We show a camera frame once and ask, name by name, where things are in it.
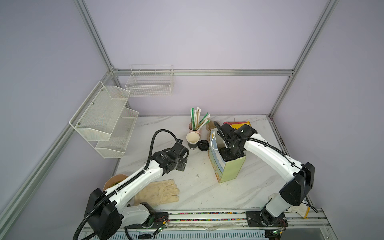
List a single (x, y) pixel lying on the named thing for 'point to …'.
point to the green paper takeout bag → (224, 170)
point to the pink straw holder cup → (190, 130)
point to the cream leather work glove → (158, 192)
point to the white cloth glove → (301, 209)
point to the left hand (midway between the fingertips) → (172, 160)
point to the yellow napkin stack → (237, 124)
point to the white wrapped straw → (195, 117)
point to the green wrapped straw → (193, 118)
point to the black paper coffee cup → (192, 138)
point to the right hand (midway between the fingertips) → (225, 159)
